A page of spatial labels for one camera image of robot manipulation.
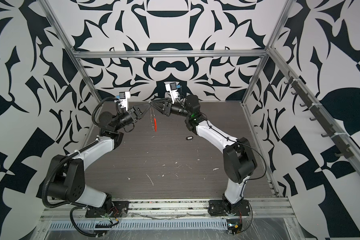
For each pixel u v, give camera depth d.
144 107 0.70
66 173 0.89
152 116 0.70
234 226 0.71
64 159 0.44
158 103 0.68
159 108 0.69
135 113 0.67
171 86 0.66
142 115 0.69
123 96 0.66
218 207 0.75
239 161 0.48
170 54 0.91
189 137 0.99
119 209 0.74
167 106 0.65
